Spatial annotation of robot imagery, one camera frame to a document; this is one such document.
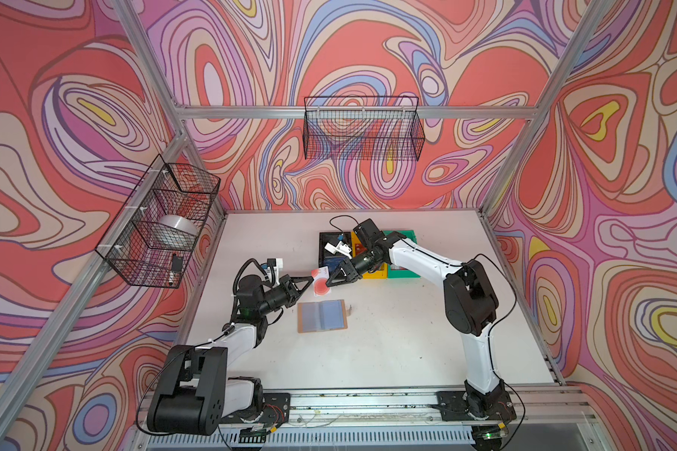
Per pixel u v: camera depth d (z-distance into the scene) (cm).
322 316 91
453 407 73
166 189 74
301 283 80
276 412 72
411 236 102
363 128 96
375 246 71
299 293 77
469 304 53
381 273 96
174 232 70
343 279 78
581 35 72
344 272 77
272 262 80
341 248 81
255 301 68
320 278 82
